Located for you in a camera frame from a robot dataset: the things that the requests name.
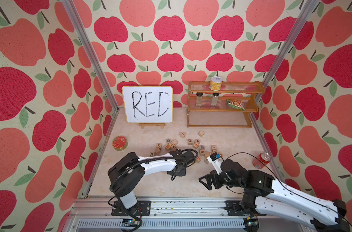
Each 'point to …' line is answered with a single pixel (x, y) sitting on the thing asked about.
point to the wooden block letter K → (158, 145)
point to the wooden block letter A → (198, 159)
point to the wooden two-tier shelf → (222, 104)
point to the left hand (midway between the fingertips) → (180, 176)
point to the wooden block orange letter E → (196, 145)
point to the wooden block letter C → (174, 148)
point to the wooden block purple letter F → (213, 147)
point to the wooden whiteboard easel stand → (142, 125)
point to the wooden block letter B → (168, 147)
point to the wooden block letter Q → (168, 140)
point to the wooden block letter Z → (183, 135)
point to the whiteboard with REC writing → (148, 104)
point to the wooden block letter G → (202, 150)
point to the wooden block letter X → (190, 142)
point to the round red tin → (119, 142)
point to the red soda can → (265, 157)
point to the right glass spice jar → (215, 95)
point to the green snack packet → (235, 104)
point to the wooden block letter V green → (151, 154)
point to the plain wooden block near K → (157, 152)
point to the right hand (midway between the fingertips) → (205, 179)
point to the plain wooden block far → (201, 133)
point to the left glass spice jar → (198, 101)
